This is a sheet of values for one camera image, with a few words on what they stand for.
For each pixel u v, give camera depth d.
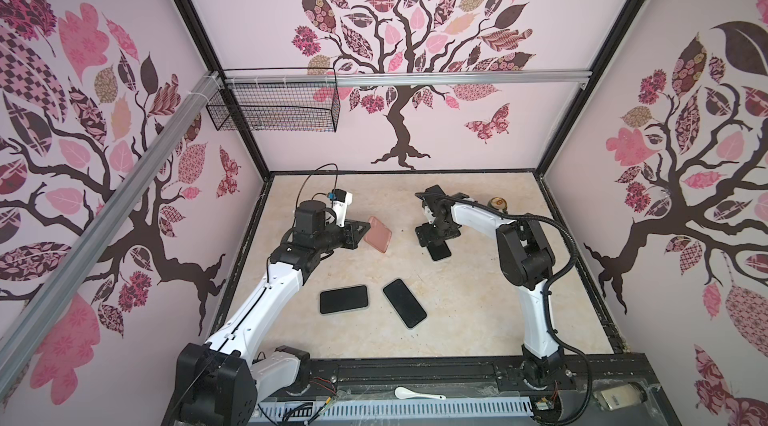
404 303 0.86
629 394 0.69
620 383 0.73
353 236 0.68
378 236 0.85
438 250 0.97
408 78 0.93
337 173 1.22
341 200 0.70
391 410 0.70
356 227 0.69
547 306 0.59
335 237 0.67
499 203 0.97
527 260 0.56
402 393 0.71
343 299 0.89
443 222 0.80
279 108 1.22
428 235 0.90
